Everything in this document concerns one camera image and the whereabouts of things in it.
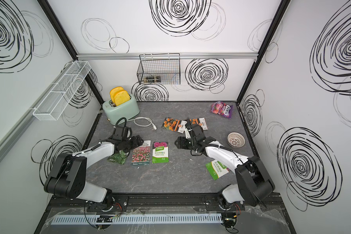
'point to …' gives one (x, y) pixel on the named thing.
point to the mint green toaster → (127, 109)
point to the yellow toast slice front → (121, 97)
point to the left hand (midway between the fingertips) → (139, 143)
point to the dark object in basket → (156, 79)
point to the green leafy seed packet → (119, 157)
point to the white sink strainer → (236, 140)
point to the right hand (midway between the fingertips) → (180, 142)
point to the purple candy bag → (221, 108)
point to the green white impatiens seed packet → (160, 152)
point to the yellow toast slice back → (114, 91)
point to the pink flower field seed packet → (141, 156)
